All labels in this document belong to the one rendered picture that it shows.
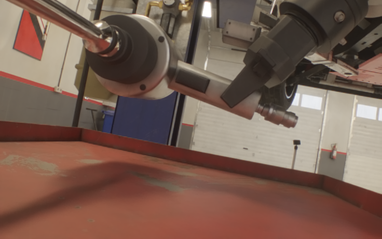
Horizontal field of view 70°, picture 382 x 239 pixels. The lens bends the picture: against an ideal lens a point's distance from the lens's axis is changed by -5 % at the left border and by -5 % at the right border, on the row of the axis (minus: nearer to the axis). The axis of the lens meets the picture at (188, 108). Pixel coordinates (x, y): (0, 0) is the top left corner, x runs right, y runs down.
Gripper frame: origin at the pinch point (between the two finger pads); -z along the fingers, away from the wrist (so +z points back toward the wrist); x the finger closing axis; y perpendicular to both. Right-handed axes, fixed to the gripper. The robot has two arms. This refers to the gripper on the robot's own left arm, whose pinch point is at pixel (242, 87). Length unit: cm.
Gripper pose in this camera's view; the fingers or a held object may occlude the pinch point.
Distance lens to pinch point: 37.9
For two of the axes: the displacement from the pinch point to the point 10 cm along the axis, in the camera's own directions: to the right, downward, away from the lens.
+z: 7.2, -6.9, -0.9
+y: -6.8, -7.2, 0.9
